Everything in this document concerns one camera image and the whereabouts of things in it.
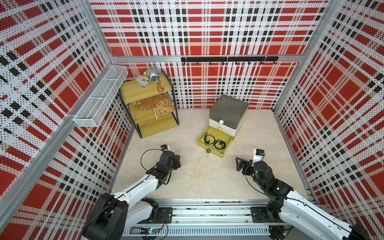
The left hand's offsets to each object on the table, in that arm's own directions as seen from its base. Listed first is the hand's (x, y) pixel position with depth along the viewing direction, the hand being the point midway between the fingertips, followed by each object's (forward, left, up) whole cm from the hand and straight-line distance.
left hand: (179, 157), depth 90 cm
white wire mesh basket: (+13, +47, +23) cm, 54 cm away
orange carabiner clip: (+31, +9, +29) cm, 43 cm away
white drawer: (+18, -27, +6) cm, 34 cm away
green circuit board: (-36, +9, -3) cm, 37 cm away
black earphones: (+13, -28, -5) cm, 31 cm away
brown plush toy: (+24, +10, +21) cm, 34 cm away
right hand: (-4, -38, +6) cm, 38 cm away
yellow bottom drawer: (+19, -25, -3) cm, 32 cm away
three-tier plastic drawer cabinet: (+50, -23, +3) cm, 55 cm away
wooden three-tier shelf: (+26, +20, +14) cm, 36 cm away
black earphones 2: (+14, -17, -4) cm, 23 cm away
